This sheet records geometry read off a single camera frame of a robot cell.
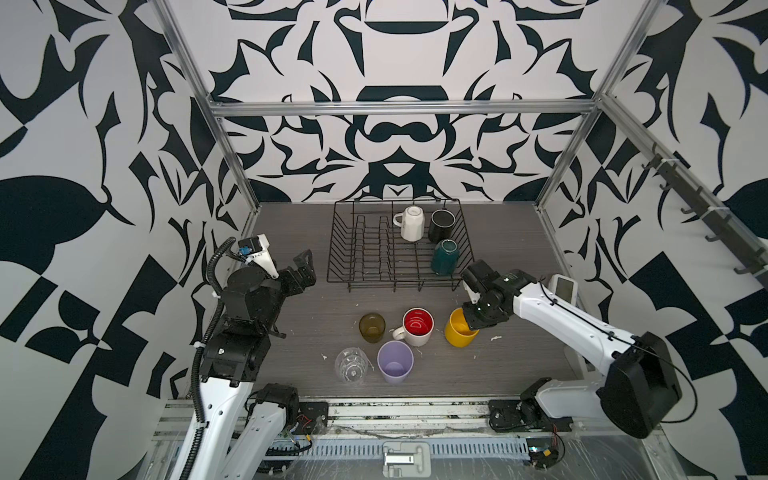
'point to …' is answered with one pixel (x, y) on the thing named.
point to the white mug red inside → (417, 326)
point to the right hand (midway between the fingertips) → (474, 319)
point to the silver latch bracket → (406, 460)
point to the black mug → (442, 222)
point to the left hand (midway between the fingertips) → (292, 252)
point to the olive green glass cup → (372, 327)
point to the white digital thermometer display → (564, 288)
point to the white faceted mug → (411, 222)
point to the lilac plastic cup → (395, 361)
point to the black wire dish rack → (398, 243)
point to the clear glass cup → (351, 365)
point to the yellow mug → (457, 331)
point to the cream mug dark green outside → (445, 257)
